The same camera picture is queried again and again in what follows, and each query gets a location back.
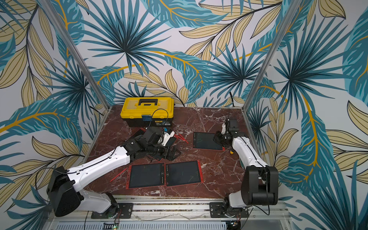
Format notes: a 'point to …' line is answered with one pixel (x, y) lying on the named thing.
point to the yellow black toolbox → (148, 112)
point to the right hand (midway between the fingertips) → (215, 138)
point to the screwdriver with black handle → (231, 152)
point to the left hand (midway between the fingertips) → (173, 153)
